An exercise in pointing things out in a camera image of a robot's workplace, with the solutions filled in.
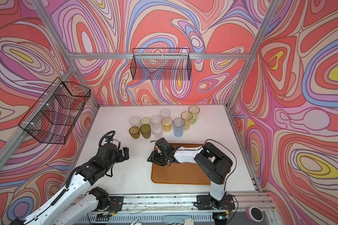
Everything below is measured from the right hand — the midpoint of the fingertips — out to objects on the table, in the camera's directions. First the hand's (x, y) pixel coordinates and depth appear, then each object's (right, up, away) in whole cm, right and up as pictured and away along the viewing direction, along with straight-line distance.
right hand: (151, 164), depth 86 cm
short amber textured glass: (-13, +19, +13) cm, 26 cm away
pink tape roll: (+53, -18, -20) cm, 59 cm away
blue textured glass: (+18, +24, +12) cm, 33 cm away
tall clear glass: (+3, +21, +15) cm, 26 cm away
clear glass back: (+8, +33, +22) cm, 40 cm away
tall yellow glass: (+24, +30, +12) cm, 40 cm away
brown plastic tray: (+18, -7, +2) cm, 20 cm away
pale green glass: (-6, +27, +16) cm, 32 cm away
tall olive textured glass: (-5, +20, +9) cm, 23 cm away
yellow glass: (+10, +25, +18) cm, 32 cm away
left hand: (-15, +11, -6) cm, 19 cm away
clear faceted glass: (-15, +27, +18) cm, 36 cm away
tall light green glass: (+30, +34, +12) cm, 47 cm away
